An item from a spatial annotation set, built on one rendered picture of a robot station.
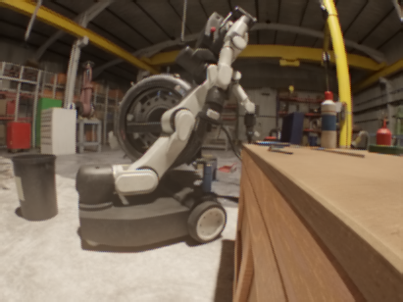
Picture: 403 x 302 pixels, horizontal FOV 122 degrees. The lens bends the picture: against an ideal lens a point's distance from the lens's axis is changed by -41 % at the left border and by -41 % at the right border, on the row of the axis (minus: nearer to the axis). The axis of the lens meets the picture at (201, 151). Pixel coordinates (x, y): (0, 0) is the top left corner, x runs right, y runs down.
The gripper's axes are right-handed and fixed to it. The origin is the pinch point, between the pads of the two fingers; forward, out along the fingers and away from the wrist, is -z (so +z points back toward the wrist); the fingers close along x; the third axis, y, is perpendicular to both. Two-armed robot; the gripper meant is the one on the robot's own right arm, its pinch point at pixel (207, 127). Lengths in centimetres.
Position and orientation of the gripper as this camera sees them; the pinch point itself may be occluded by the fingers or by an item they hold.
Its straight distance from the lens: 83.0
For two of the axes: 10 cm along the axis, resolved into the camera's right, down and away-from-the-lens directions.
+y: -3.4, 0.6, 9.4
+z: 2.5, -9.5, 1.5
